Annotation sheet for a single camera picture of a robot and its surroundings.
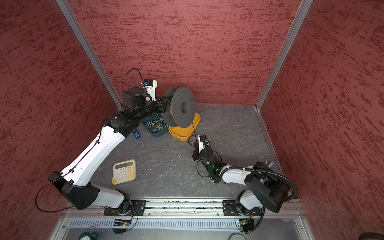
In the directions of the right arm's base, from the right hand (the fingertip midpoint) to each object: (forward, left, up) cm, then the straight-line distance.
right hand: (193, 146), depth 86 cm
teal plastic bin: (+14, +23, -4) cm, 27 cm away
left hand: (+8, +10, +29) cm, 32 cm away
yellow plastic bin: (+14, +7, -7) cm, 17 cm away
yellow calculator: (-11, +40, -7) cm, 42 cm away
